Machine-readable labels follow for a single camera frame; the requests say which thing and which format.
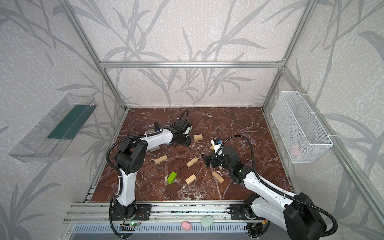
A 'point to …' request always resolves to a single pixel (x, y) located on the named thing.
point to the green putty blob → (207, 221)
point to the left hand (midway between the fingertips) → (190, 137)
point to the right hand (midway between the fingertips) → (209, 147)
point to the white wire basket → (301, 133)
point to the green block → (172, 177)
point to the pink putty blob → (186, 225)
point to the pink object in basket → (295, 152)
